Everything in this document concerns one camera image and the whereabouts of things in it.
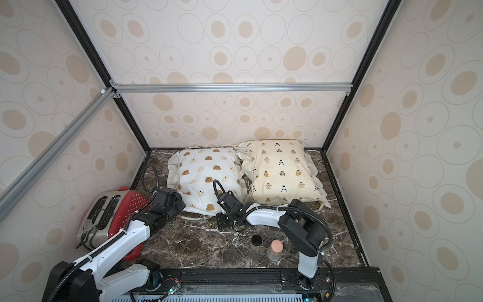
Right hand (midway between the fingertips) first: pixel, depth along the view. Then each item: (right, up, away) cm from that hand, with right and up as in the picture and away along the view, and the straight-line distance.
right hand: (224, 218), depth 89 cm
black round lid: (+15, -5, -14) cm, 21 cm away
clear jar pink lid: (+21, -7, -17) cm, 28 cm away
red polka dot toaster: (-45, +6, -15) cm, 48 cm away
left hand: (-16, +10, -3) cm, 19 cm away
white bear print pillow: (-17, +22, +8) cm, 29 cm away
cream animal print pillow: (+28, +22, +6) cm, 36 cm away
